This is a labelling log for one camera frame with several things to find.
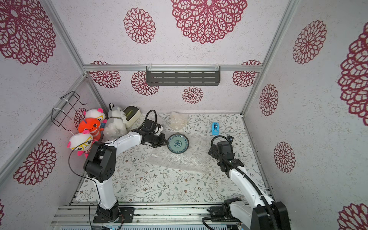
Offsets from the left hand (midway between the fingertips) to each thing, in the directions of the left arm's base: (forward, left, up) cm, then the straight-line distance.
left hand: (169, 143), depth 93 cm
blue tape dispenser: (+15, -33, -5) cm, 37 cm away
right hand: (-6, -31, +4) cm, 31 cm away
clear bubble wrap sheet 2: (+22, -5, -4) cm, 23 cm away
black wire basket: (+7, +55, +24) cm, 60 cm away
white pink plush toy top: (+16, +47, +11) cm, 51 cm away
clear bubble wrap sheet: (-7, -18, -8) cm, 21 cm away
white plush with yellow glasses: (-7, +48, +12) cm, 50 cm away
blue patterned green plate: (+1, -6, -1) cm, 6 cm away
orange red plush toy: (+6, +49, +11) cm, 50 cm away
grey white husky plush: (+13, +38, +3) cm, 40 cm away
